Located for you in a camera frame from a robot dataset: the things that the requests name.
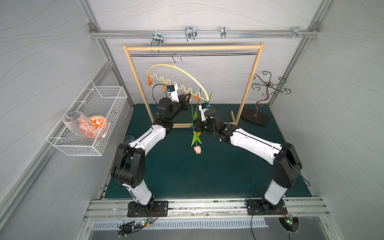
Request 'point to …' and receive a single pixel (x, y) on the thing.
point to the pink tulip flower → (196, 137)
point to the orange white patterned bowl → (99, 124)
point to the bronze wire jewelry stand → (252, 115)
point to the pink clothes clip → (187, 97)
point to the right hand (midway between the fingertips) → (192, 120)
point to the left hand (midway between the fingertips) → (189, 93)
